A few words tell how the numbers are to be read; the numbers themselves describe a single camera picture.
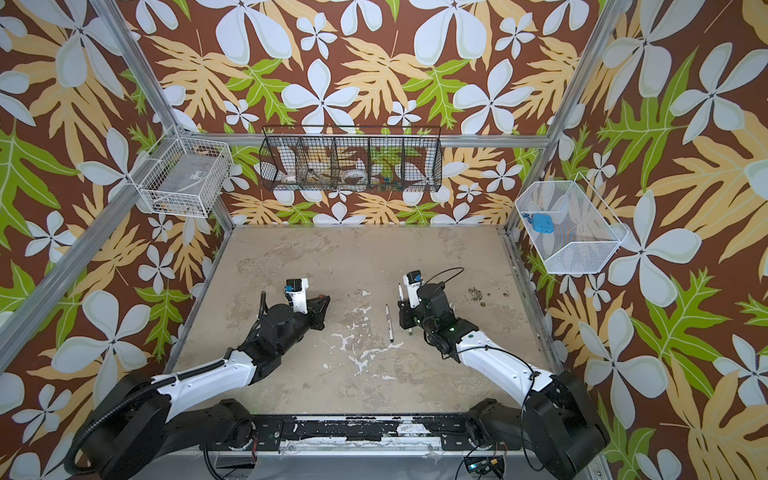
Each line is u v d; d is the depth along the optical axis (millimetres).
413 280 737
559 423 406
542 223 860
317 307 742
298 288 730
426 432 755
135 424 413
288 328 655
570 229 837
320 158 985
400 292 839
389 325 931
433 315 639
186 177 862
